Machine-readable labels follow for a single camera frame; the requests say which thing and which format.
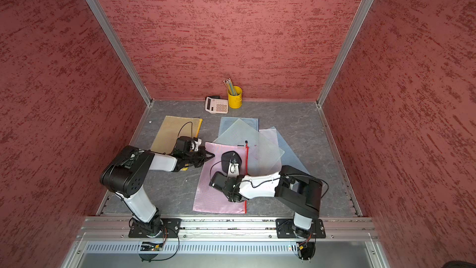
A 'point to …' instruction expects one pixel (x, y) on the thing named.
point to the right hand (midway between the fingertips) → (231, 183)
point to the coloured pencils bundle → (231, 89)
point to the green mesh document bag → (239, 133)
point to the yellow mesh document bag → (173, 128)
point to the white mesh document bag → (264, 156)
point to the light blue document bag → (227, 121)
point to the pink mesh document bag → (209, 199)
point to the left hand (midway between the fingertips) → (214, 157)
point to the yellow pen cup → (235, 101)
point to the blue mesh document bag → (288, 157)
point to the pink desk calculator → (215, 105)
